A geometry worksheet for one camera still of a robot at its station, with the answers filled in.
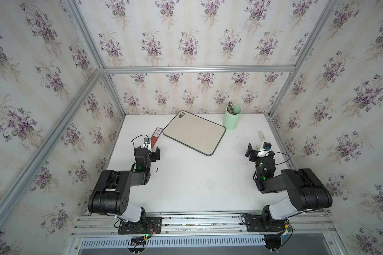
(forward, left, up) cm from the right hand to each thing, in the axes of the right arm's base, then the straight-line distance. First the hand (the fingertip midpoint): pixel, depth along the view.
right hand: (260, 145), depth 89 cm
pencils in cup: (+27, +15, +5) cm, 31 cm away
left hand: (0, +64, -3) cm, 64 cm away
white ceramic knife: (+16, -8, -11) cm, 21 cm away
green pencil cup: (+24, +12, -4) cm, 27 cm away
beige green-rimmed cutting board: (+15, +35, -9) cm, 40 cm away
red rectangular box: (+13, +64, -10) cm, 67 cm away
